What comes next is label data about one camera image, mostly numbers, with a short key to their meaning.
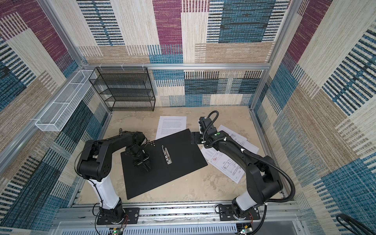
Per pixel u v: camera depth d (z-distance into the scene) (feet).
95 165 1.67
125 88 3.64
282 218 2.39
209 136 2.16
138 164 2.67
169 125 3.58
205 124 2.21
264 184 1.44
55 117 2.32
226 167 2.93
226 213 2.39
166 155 3.08
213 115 2.49
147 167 2.82
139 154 2.61
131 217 2.40
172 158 3.01
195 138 2.56
